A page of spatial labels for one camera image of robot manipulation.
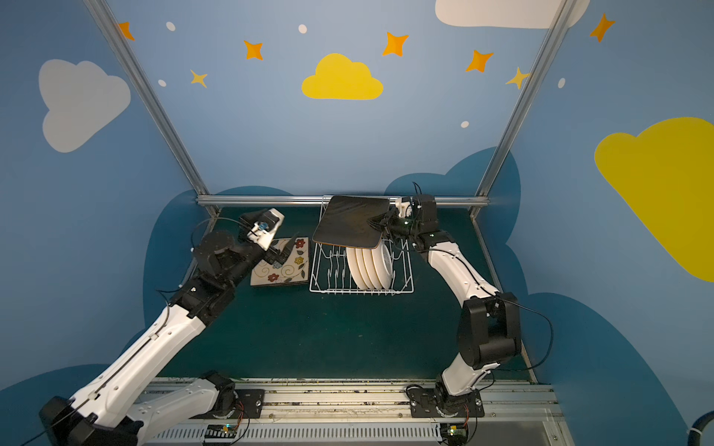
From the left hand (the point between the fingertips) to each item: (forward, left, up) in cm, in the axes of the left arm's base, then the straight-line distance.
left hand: (276, 216), depth 68 cm
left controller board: (-42, +15, -40) cm, 60 cm away
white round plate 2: (-2, -25, -24) cm, 35 cm away
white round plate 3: (0, -29, -27) cm, 39 cm away
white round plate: (0, -20, -23) cm, 30 cm away
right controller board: (-41, -48, -40) cm, 74 cm away
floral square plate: (+1, +10, -34) cm, 36 cm away
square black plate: (+11, -17, -14) cm, 24 cm away
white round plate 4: (+9, -32, -32) cm, 45 cm away
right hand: (+9, -24, -10) cm, 28 cm away
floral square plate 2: (+7, +3, -36) cm, 37 cm away
